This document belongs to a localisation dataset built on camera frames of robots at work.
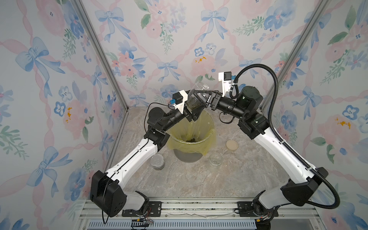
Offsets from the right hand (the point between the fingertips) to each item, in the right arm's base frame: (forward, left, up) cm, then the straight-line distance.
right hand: (198, 92), depth 56 cm
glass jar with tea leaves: (-4, -13, -51) cm, 52 cm away
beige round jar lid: (+6, -26, -50) cm, 57 cm away
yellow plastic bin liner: (+7, -2, -41) cm, 41 cm away
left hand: (0, -1, -2) cm, 3 cm away
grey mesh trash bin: (-4, +5, -49) cm, 49 cm away
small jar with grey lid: (-9, +23, -44) cm, 50 cm away
